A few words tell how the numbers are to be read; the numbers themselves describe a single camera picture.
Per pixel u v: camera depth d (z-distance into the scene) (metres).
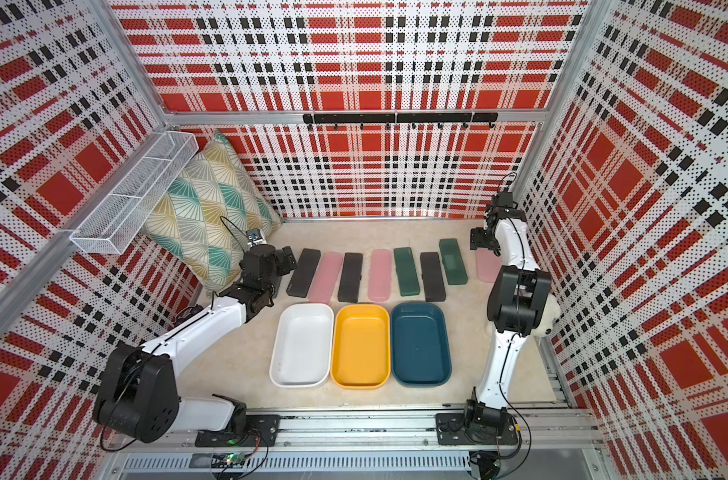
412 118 0.88
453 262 1.08
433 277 1.02
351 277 1.07
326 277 1.07
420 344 0.86
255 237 0.73
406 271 1.05
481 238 0.89
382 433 0.75
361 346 0.89
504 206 0.77
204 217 0.86
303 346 0.87
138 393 0.42
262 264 0.65
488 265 0.95
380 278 1.05
